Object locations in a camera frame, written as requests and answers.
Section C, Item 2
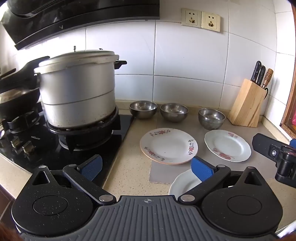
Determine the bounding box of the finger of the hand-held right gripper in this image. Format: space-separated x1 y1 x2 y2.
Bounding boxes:
252 133 296 161

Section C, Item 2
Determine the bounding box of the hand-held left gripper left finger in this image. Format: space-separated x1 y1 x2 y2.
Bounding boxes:
31 155 117 205

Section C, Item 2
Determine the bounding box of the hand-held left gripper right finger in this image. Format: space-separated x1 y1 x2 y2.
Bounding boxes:
178 156 266 205

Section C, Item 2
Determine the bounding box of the stainless steel bowl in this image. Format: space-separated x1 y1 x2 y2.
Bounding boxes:
129 100 158 119
160 103 189 123
198 108 226 131

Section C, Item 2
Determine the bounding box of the plain white plate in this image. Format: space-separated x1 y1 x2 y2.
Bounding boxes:
168 169 203 195

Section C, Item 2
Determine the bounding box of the small floral plate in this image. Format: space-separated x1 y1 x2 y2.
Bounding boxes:
204 130 252 162

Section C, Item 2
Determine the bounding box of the large floral plate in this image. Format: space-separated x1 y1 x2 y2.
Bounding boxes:
139 128 199 165

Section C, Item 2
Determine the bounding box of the wooden knife block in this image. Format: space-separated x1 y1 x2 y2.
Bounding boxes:
227 79 267 128

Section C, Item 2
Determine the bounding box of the black glass gas stove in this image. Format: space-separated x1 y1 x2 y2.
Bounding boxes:
0 102 135 186

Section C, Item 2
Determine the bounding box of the aluminium pressure cooker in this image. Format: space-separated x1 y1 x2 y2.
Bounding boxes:
34 46 127 128

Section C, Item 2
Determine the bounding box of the black wok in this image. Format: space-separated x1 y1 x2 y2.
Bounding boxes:
0 56 50 120

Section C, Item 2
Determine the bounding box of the black range hood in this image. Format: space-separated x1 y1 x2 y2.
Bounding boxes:
0 0 160 50

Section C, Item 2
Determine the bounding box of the wooden window frame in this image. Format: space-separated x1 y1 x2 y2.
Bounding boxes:
279 86 296 138

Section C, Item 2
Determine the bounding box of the wooden-handled knife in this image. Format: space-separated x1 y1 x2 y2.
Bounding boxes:
261 68 274 89

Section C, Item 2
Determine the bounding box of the black-handled knife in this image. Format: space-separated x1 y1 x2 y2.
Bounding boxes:
257 65 266 88
250 61 262 84

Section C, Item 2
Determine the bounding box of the cream wall outlet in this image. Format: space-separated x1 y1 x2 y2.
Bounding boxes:
181 8 202 27
201 11 221 32

